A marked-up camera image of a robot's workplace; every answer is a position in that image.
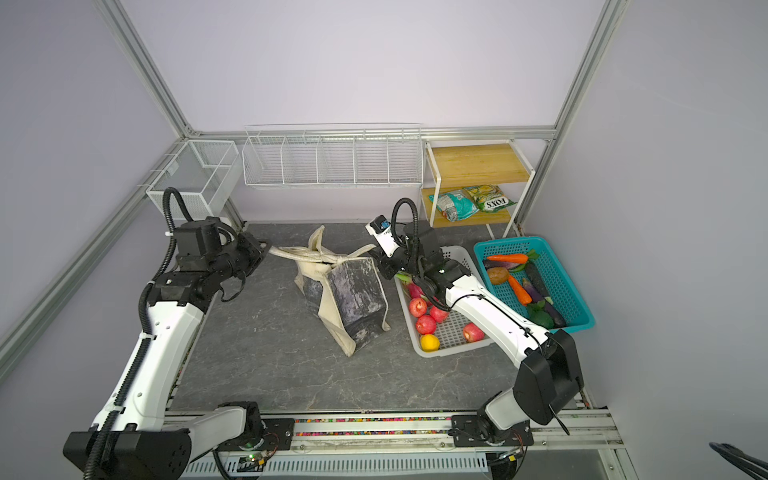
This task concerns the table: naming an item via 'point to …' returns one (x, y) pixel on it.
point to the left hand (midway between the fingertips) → (273, 244)
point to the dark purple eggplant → (535, 285)
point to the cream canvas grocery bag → (344, 289)
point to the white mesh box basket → (203, 171)
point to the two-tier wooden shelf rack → (458, 165)
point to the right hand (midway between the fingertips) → (373, 249)
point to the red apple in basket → (417, 307)
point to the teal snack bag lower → (456, 205)
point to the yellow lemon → (429, 343)
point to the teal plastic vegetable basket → (555, 279)
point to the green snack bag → (488, 198)
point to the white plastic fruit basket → (451, 330)
